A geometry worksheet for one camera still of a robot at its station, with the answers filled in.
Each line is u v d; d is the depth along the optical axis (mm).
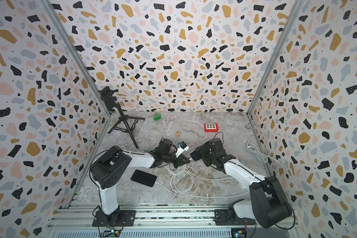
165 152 780
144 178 883
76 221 731
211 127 1097
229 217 687
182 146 816
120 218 676
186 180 876
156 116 1167
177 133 1063
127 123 975
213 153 688
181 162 820
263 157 950
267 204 422
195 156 780
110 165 544
